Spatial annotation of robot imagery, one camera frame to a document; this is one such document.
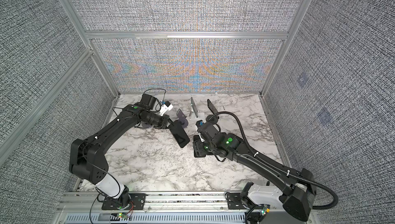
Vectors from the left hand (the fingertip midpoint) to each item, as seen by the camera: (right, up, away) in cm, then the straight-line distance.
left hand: (175, 126), depth 80 cm
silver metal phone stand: (+10, +9, +15) cm, 20 cm away
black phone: (+2, -4, +1) cm, 4 cm away
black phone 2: (+11, -9, +14) cm, 20 cm away
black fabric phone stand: (+23, +2, +23) cm, 33 cm away
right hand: (+13, -8, -4) cm, 16 cm away
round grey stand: (+2, +3, +19) cm, 20 cm away
